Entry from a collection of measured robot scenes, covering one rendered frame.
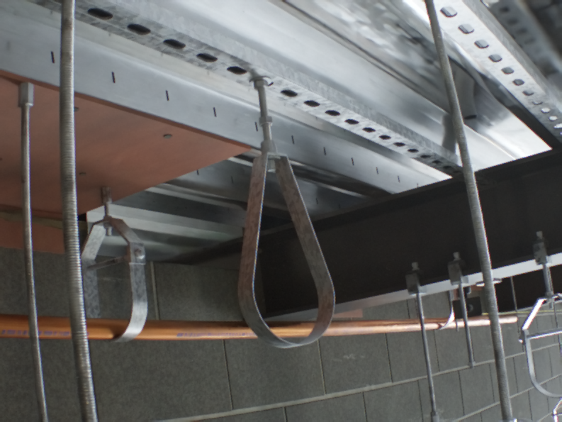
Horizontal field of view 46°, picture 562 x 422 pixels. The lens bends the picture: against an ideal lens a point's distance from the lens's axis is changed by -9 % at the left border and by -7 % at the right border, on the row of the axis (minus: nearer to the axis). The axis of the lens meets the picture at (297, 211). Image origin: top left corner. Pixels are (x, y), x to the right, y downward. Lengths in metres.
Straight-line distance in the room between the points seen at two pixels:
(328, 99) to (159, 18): 0.30
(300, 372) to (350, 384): 0.25
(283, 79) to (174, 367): 0.83
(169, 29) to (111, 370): 0.83
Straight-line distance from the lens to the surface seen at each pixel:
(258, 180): 0.76
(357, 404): 2.10
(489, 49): 0.84
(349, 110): 0.95
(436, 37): 0.66
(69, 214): 0.41
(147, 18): 0.66
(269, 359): 1.76
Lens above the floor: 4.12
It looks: 13 degrees up
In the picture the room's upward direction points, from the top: 8 degrees counter-clockwise
